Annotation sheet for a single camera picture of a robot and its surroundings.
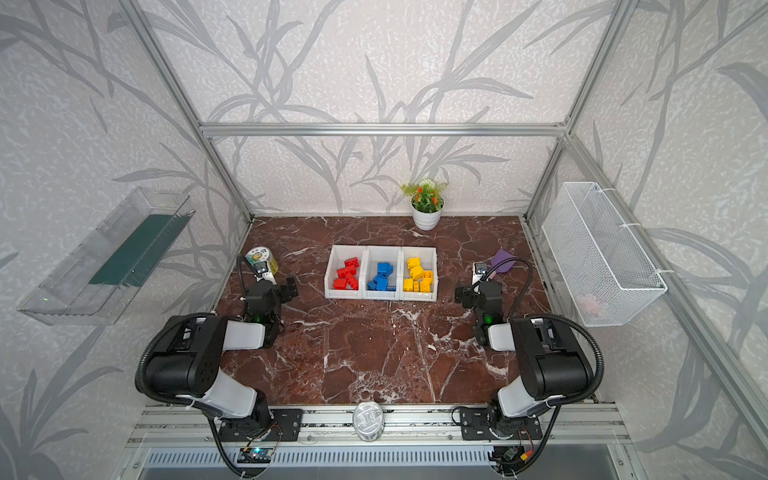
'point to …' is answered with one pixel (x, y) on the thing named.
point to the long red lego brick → (339, 284)
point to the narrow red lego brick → (347, 272)
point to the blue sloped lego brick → (380, 278)
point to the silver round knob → (368, 421)
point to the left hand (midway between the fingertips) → (278, 267)
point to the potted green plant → (426, 202)
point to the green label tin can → (262, 254)
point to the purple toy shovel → (500, 256)
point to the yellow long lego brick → (416, 285)
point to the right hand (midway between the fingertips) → (477, 271)
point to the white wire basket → (605, 273)
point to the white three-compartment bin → (369, 256)
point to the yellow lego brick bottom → (428, 276)
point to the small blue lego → (391, 288)
